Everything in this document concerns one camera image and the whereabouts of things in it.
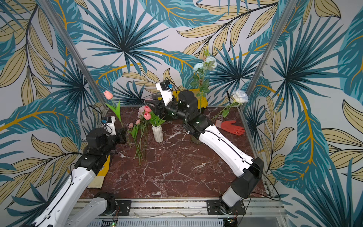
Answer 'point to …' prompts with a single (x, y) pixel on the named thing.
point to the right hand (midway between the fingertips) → (149, 98)
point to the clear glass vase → (194, 140)
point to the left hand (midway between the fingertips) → (126, 130)
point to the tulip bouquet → (155, 120)
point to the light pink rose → (141, 146)
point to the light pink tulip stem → (133, 133)
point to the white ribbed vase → (158, 133)
